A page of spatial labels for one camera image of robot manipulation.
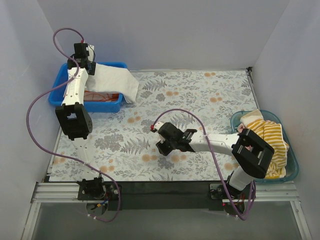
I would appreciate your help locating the floral table mat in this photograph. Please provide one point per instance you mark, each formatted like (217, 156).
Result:
(124, 148)

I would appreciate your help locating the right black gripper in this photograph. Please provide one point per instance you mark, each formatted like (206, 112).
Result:
(165, 144)

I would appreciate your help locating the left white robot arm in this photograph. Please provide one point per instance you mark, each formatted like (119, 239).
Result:
(72, 115)

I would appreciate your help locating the teal laundry basket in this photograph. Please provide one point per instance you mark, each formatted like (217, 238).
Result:
(292, 166)

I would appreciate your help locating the blue plastic bin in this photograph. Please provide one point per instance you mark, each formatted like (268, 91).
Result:
(56, 97)

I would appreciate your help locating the pink towel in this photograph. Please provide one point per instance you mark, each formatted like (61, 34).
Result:
(240, 128)

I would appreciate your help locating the white towel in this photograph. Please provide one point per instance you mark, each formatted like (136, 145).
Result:
(113, 80)

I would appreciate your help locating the orange cartoon towel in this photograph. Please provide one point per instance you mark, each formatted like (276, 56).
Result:
(90, 96)

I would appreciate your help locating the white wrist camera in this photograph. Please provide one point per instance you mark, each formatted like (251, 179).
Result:
(91, 53)
(155, 129)

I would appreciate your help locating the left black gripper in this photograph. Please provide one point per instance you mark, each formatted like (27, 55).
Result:
(91, 66)

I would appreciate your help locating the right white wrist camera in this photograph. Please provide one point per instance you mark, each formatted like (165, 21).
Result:
(155, 129)

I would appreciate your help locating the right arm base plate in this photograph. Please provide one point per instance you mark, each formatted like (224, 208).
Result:
(217, 192)

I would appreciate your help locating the yellow striped towel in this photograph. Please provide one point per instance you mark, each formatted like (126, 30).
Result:
(272, 133)

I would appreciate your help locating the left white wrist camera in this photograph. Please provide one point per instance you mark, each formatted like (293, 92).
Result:
(91, 53)

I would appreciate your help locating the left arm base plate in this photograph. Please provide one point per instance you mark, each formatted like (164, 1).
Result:
(97, 189)

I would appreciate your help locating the aluminium frame rail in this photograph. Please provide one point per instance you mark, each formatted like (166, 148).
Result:
(68, 192)

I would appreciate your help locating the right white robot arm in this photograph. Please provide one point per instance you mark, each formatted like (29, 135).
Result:
(251, 152)

